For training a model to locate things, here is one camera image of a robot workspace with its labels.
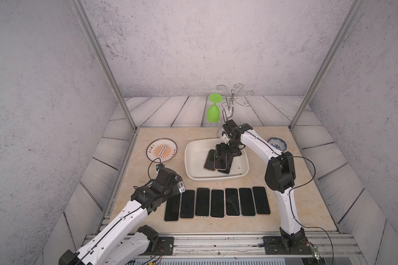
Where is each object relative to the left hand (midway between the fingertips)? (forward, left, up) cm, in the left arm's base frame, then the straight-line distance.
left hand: (179, 185), depth 79 cm
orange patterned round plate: (+32, +14, -11) cm, 36 cm away
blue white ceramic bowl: (+32, -60, -9) cm, 69 cm away
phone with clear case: (-5, -3, -10) cm, 12 cm away
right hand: (+19, -23, -2) cm, 30 cm away
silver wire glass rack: (+45, -31, +19) cm, 58 cm away
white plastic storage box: (+28, -7, -11) cm, 31 cm away
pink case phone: (+22, -16, -16) cm, 31 cm away
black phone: (-3, -41, -13) cm, 43 cm away
